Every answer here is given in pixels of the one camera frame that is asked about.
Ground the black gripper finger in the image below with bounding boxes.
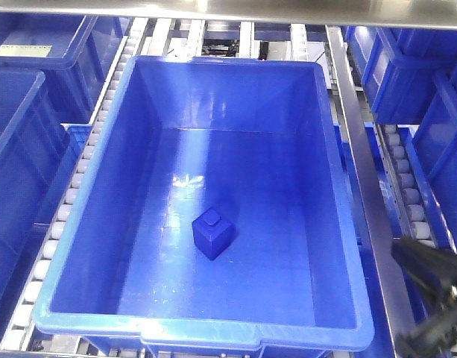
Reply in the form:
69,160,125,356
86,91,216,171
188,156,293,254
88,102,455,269
390,237,457,296
395,315,452,358

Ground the small blue plastic box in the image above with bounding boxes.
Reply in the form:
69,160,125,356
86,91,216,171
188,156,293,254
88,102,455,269
191,207,237,262

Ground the steel roller flow rack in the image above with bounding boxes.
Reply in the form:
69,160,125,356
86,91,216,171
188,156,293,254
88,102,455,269
0,0,457,358

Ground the blue plastic bin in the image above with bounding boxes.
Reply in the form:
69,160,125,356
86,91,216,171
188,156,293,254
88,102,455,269
33,54,375,354

